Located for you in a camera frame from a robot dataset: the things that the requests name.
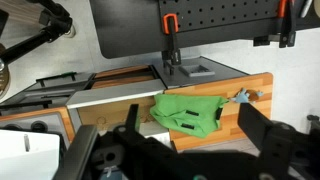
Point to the blue plush toy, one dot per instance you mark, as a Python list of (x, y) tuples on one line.
[(247, 96)]

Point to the grey counter shelf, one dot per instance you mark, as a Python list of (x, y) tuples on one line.
[(115, 93)]

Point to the grey sink tray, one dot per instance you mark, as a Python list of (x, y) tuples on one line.
[(196, 71)]

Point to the grey toy stove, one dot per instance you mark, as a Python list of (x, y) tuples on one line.
[(47, 123)]

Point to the black pegboard panel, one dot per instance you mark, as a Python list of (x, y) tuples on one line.
[(132, 27)]

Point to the white appliance box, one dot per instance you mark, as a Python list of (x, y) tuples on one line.
[(28, 156)]

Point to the orange black clamp right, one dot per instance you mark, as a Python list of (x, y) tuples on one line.
[(286, 26)]

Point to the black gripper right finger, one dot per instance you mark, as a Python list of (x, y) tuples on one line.
[(253, 123)]

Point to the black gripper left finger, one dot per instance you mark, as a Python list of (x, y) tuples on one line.
[(132, 123)]

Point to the orange black bar clamp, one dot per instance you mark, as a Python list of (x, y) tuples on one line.
[(172, 56)]

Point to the green cloth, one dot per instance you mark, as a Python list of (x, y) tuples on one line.
[(193, 115)]

